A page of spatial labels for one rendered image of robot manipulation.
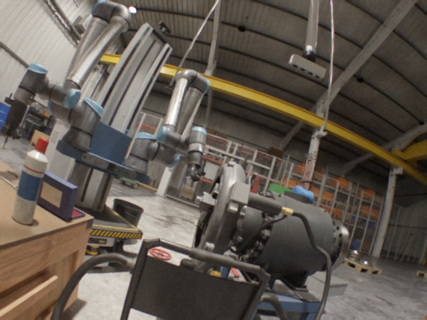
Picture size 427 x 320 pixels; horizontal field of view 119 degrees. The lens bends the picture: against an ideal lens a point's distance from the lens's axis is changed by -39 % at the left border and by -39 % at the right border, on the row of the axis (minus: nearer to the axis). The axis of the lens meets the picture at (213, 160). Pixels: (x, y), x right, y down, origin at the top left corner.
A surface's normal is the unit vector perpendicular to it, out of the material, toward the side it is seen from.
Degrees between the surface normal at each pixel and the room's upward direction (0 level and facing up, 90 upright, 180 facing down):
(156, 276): 90
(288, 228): 76
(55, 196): 97
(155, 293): 90
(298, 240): 87
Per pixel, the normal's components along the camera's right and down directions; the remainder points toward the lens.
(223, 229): 0.09, -0.08
